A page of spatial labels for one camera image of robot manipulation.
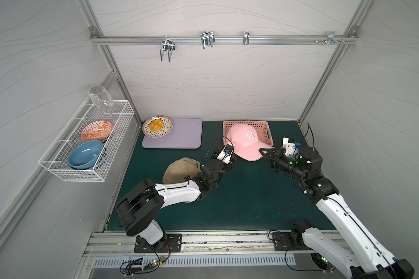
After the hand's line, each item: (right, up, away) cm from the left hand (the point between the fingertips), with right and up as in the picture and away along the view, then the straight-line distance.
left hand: (228, 146), depth 79 cm
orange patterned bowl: (-56, +7, -8) cm, 57 cm away
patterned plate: (-39, +11, +37) cm, 55 cm away
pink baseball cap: (+8, +2, -4) cm, 9 cm away
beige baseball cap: (-23, -13, +7) cm, 27 cm away
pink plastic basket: (+25, +11, +36) cm, 45 cm away
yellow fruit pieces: (-46, +12, +36) cm, 59 cm away
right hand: (+12, -1, -10) cm, 15 cm away
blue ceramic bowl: (-54, -2, -16) cm, 57 cm away
